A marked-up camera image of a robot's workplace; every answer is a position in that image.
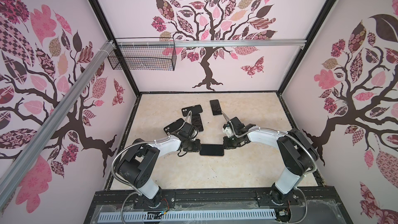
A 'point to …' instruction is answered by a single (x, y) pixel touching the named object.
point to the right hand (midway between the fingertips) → (222, 145)
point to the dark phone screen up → (197, 122)
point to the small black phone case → (195, 109)
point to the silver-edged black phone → (215, 107)
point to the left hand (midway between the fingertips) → (200, 150)
